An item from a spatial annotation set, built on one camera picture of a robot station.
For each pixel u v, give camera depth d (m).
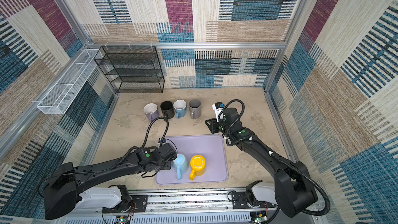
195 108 0.97
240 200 0.73
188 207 0.73
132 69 1.09
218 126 0.73
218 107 0.73
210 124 0.81
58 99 0.70
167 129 0.74
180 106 1.02
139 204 0.73
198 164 0.76
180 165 0.76
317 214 0.40
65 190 0.40
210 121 0.76
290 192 0.41
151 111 1.05
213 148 0.90
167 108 0.99
